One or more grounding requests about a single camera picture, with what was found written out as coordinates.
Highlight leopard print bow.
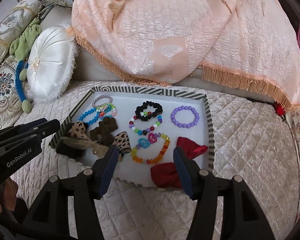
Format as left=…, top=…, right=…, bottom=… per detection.
left=57, top=121, right=132, bottom=159

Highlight blue bead bracelet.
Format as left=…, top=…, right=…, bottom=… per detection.
left=78, top=107, right=118, bottom=127

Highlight red velvet bow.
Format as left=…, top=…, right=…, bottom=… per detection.
left=150, top=137, right=208, bottom=189

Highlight brown scrunchie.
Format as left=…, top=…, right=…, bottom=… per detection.
left=90, top=117, right=118, bottom=146

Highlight green pink bead bracelet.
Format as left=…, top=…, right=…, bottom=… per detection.
left=91, top=94, right=116, bottom=113

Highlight rainbow translucent bead bracelet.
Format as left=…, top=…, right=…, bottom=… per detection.
left=130, top=132, right=171, bottom=165

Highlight pink blue plastic rings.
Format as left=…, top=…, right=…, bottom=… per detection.
left=137, top=132, right=158, bottom=150

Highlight purple bead bracelet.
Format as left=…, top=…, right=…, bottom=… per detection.
left=170, top=105, right=200, bottom=129

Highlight multicolour pastel bead bracelet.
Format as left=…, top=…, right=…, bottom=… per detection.
left=128, top=110, right=164, bottom=136

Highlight black scrunchie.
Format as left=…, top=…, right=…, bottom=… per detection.
left=135, top=101, right=163, bottom=121

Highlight person's left hand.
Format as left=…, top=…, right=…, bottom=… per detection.
left=0, top=178, right=19, bottom=213

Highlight floral embroidered square pillow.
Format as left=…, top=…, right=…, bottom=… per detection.
left=0, top=56, right=33, bottom=129

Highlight round white satin cushion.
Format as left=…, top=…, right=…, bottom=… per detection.
left=27, top=25, right=78, bottom=102

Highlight green blue plush toy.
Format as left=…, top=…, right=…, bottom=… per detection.
left=9, top=19, right=42, bottom=114

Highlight small red object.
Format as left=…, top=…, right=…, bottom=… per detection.
left=273, top=102, right=285, bottom=116

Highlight embroidered bolster pillow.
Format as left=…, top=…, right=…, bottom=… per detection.
left=0, top=0, right=43, bottom=63

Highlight black white striped tray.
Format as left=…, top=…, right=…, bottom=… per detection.
left=50, top=85, right=215, bottom=187

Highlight peach fringed blanket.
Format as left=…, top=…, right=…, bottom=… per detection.
left=69, top=0, right=300, bottom=111

